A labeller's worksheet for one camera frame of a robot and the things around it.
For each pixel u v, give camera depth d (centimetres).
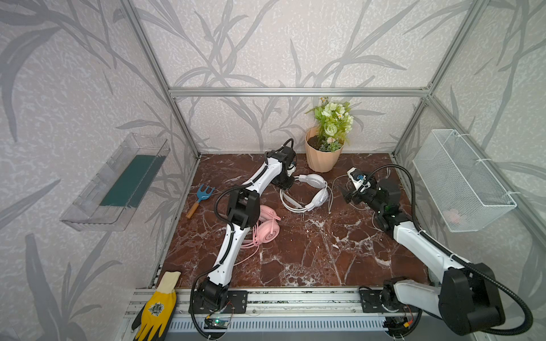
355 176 69
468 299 40
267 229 82
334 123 94
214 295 64
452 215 73
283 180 91
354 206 98
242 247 85
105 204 62
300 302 75
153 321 68
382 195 63
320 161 104
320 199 89
